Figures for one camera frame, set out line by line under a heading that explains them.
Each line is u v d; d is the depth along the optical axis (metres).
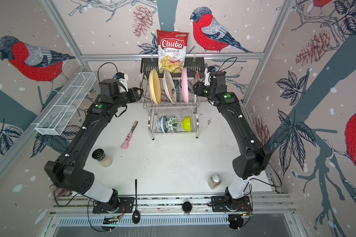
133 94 0.66
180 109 1.01
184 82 0.70
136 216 0.70
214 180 0.71
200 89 0.67
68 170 0.40
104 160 0.82
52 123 0.70
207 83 0.67
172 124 0.90
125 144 0.96
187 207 0.64
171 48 0.83
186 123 0.94
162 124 0.90
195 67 0.95
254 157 0.43
